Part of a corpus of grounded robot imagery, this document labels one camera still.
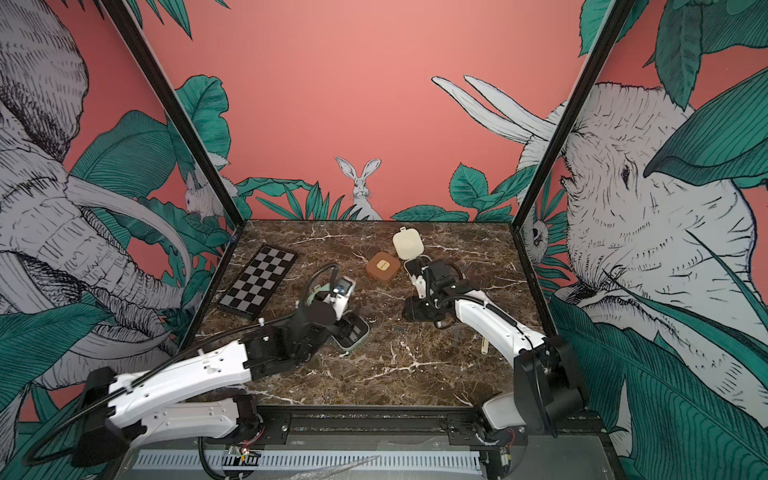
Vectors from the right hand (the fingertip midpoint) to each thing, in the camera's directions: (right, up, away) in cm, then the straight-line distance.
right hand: (408, 308), depth 85 cm
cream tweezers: (+23, -12, +3) cm, 27 cm away
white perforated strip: (-24, -34, -15) cm, 44 cm away
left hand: (-15, +5, -12) cm, 20 cm away
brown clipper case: (-8, +11, +19) cm, 24 cm away
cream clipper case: (+1, +19, +25) cm, 31 cm away
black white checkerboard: (-50, +5, +13) cm, 52 cm away
